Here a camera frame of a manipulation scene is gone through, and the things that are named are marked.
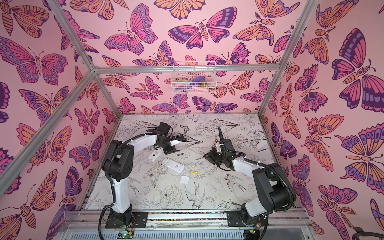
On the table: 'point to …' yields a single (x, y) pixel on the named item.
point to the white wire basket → (194, 77)
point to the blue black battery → (180, 154)
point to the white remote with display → (173, 165)
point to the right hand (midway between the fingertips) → (204, 154)
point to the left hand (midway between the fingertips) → (175, 147)
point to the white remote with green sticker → (155, 154)
